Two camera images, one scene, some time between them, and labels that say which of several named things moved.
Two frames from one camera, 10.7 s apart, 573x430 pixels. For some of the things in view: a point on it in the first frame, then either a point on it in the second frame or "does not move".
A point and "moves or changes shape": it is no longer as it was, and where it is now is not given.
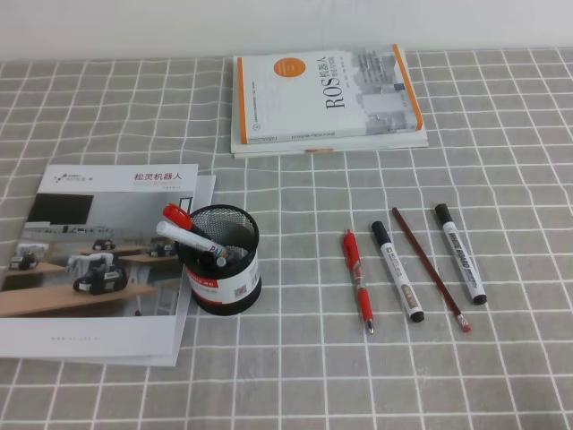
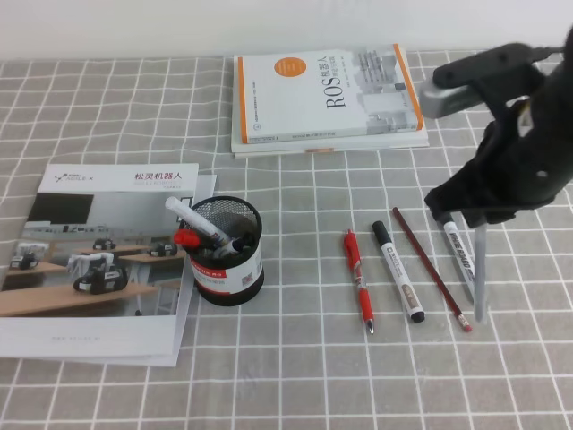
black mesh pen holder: x=223 y=283 moves or changes shape
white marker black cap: x=397 y=272 does not move
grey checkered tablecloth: x=500 y=157 does not move
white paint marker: x=194 y=239 → x=200 y=223
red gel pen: x=353 y=258 does not move
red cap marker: x=177 y=215 → x=187 y=236
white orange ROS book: x=326 y=93 does not move
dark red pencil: x=462 y=321 does not move
